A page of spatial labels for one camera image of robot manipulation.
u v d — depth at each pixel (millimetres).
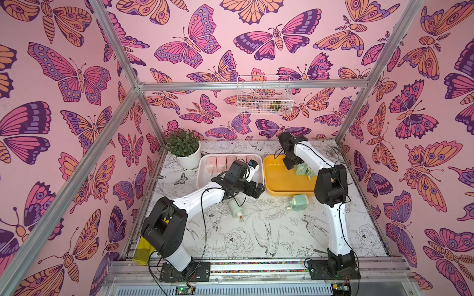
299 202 856
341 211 621
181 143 940
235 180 674
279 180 999
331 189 606
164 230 443
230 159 1012
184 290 707
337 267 646
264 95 950
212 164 1006
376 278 715
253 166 777
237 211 833
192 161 1019
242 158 1030
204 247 795
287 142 785
